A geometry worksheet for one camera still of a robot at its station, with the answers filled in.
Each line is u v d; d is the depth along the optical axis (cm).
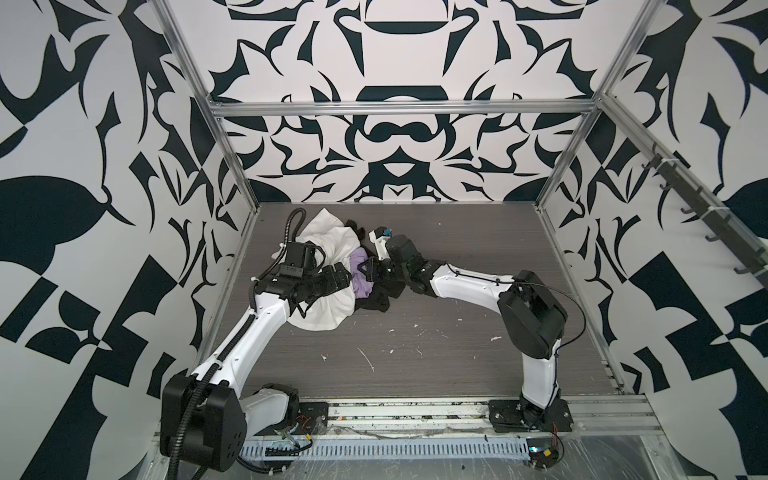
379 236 81
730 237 55
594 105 91
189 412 37
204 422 39
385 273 76
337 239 100
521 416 67
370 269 78
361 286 87
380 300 93
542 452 71
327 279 73
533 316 50
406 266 70
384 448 71
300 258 63
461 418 76
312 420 73
